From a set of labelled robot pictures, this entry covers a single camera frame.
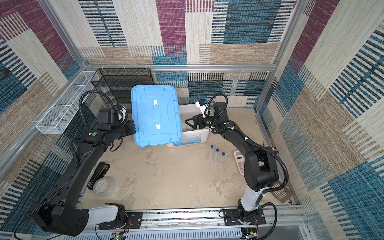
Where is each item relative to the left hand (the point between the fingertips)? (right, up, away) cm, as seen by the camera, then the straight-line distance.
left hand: (135, 122), depth 76 cm
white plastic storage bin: (+27, -8, +11) cm, 30 cm away
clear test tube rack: (+44, -21, +8) cm, 50 cm away
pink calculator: (+57, -23, +16) cm, 63 cm away
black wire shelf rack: (-24, +28, +29) cm, 47 cm away
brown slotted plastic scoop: (+77, -39, +5) cm, 86 cm away
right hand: (+27, +1, +7) cm, 28 cm away
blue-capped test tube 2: (+42, -15, +4) cm, 45 cm away
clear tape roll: (-19, -35, +5) cm, 40 cm away
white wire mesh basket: (-35, +1, -5) cm, 36 cm away
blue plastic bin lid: (+9, +3, +5) cm, 11 cm away
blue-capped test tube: (+39, -17, +11) cm, 44 cm away
